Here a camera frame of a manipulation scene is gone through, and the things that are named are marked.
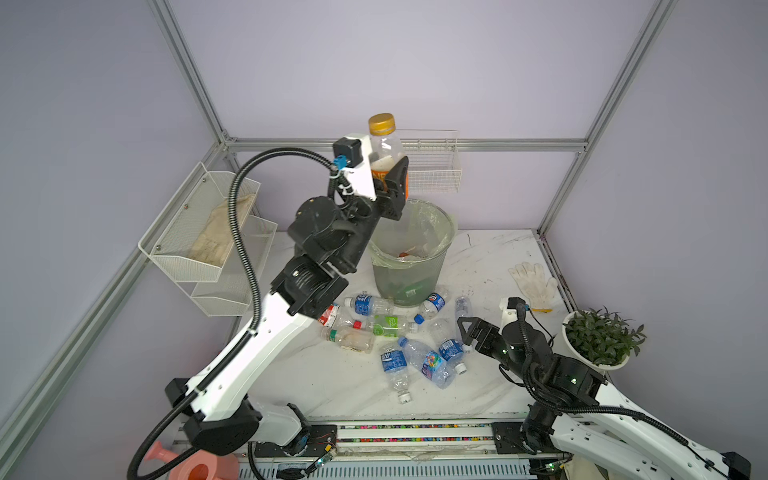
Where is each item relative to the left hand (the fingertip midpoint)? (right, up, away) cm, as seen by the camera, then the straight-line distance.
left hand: (391, 158), depth 50 cm
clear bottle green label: (-1, -38, +39) cm, 54 cm away
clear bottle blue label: (+17, -43, +33) cm, 57 cm away
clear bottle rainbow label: (+11, -46, +30) cm, 56 cm away
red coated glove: (-40, -60, +11) cm, 73 cm away
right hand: (+18, -34, +22) cm, 44 cm away
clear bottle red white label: (-19, -35, +43) cm, 59 cm away
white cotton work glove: (+52, -29, +54) cm, 80 cm away
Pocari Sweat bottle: (+1, -46, +32) cm, 56 cm away
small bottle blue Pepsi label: (+13, -32, +43) cm, 55 cm away
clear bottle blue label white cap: (-7, -32, +44) cm, 55 cm away
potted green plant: (+52, -37, +22) cm, 67 cm away
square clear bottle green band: (-13, -42, +41) cm, 60 cm away
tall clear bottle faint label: (+23, -33, +44) cm, 59 cm away
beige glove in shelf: (-47, -11, +29) cm, 56 cm away
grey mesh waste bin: (+5, -26, +46) cm, 53 cm away
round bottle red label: (+4, -16, +51) cm, 54 cm away
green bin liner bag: (+10, -9, +47) cm, 49 cm away
